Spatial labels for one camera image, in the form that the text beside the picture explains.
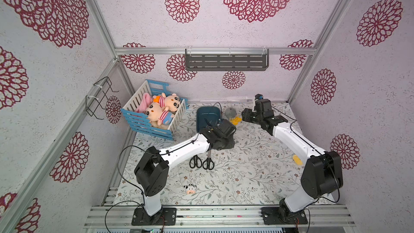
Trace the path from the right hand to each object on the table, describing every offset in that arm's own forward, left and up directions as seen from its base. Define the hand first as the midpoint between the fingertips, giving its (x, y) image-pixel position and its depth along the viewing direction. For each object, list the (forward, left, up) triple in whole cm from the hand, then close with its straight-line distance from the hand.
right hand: (248, 114), depth 89 cm
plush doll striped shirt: (+3, +54, -2) cm, 54 cm away
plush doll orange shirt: (+14, +46, -5) cm, 48 cm away
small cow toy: (-36, +30, -16) cm, 49 cm away
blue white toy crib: (0, +64, -7) cm, 65 cm away
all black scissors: (-20, +29, -18) cm, 40 cm away
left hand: (-15, +11, -5) cm, 19 cm away
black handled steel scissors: (-21, +22, -18) cm, 35 cm away
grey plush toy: (+14, +8, -14) cm, 21 cm away
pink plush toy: (+13, +62, -4) cm, 64 cm away
